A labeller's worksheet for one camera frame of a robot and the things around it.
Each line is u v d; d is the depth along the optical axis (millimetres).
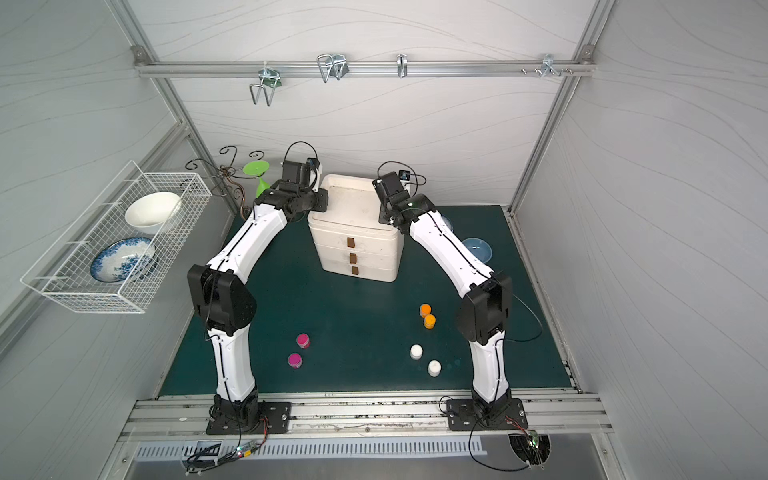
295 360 814
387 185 638
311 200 778
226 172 883
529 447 716
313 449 702
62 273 566
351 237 848
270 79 783
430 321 882
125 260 650
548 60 764
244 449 688
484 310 491
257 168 862
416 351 824
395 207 628
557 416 765
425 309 906
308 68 765
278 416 736
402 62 717
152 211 760
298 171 697
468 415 738
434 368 796
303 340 836
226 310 523
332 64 763
